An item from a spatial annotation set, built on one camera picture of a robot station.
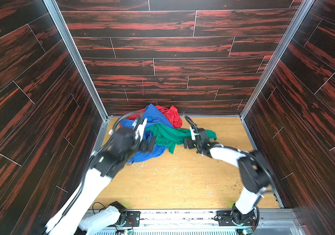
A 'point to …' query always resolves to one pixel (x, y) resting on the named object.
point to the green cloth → (171, 138)
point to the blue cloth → (150, 117)
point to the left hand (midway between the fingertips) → (147, 135)
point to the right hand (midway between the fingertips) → (192, 137)
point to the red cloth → (170, 113)
